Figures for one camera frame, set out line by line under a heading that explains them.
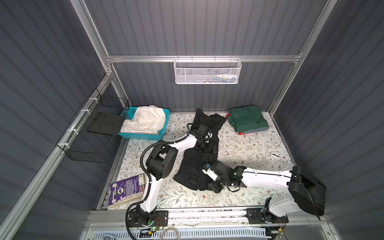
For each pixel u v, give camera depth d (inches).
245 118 42.7
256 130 41.4
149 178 22.1
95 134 29.0
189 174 33.5
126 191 31.7
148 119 44.7
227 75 36.0
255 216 29.0
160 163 21.8
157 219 28.5
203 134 31.7
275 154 37.6
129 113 44.5
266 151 38.9
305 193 16.7
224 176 25.4
